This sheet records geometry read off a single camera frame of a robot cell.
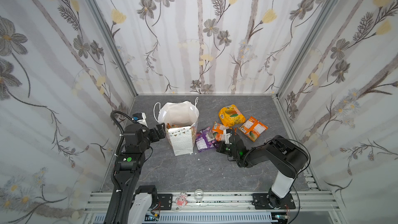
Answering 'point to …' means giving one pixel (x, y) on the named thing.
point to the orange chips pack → (217, 129)
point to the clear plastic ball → (198, 194)
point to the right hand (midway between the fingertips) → (209, 140)
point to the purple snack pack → (204, 139)
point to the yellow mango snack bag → (230, 115)
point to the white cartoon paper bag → (181, 120)
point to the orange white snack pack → (253, 128)
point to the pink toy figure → (181, 201)
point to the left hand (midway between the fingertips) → (154, 121)
